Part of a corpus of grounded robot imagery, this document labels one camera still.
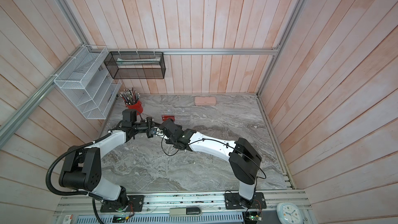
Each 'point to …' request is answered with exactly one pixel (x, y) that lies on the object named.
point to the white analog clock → (288, 213)
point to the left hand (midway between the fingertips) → (165, 125)
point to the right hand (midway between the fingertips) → (171, 127)
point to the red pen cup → (138, 106)
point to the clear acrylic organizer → (183, 116)
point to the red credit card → (166, 117)
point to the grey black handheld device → (185, 211)
